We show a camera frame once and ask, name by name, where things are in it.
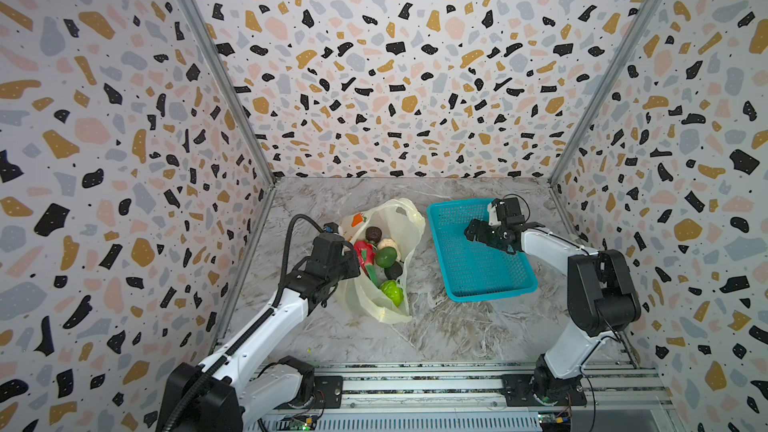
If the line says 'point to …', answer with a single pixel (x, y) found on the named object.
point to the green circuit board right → (554, 421)
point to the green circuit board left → (302, 424)
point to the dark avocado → (394, 271)
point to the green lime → (386, 256)
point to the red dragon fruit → (365, 252)
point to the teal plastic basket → (473, 271)
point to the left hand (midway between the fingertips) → (355, 252)
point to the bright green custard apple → (391, 288)
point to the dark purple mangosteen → (373, 233)
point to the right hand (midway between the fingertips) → (472, 227)
